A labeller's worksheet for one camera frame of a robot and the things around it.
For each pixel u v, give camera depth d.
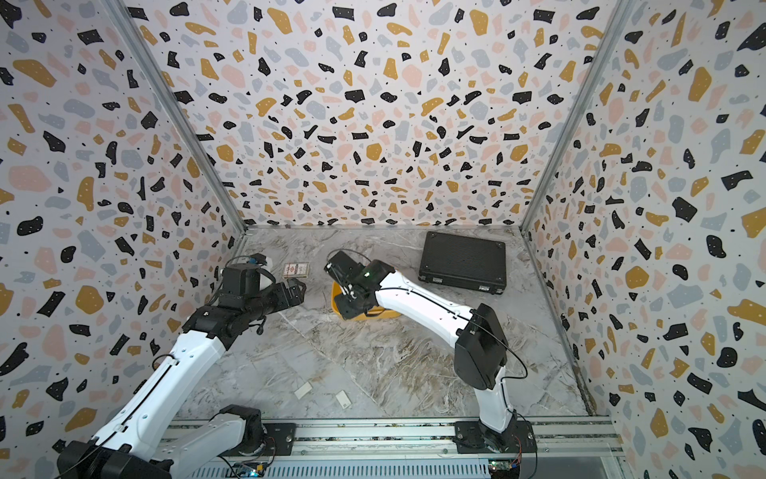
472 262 1.07
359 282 0.57
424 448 0.73
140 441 0.39
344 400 0.80
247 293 0.59
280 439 0.73
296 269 1.06
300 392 0.81
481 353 0.47
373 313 0.69
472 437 0.74
